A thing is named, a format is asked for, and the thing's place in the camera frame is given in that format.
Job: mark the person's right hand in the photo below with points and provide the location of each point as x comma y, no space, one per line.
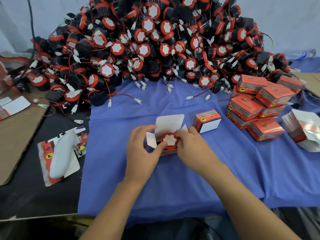
197,150

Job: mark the person's left hand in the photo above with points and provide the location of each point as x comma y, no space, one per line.
142,157

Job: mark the red-black buzzer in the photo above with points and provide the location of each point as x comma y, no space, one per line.
170,141

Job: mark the stack of box blanks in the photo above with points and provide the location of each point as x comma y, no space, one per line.
302,130

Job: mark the pile of black red buzzers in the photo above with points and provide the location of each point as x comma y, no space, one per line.
150,42

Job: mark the person's left forearm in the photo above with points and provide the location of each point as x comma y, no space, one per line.
112,215

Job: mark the person's right forearm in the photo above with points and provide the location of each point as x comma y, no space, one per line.
255,210

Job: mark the blue table cloth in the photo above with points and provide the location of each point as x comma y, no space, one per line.
270,172

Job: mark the brown cardboard piece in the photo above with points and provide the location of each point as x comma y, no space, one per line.
15,140

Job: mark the brown cardboard sheet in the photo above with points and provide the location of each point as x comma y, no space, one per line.
312,82

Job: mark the clear plastic water bottle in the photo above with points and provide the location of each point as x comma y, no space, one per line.
302,55

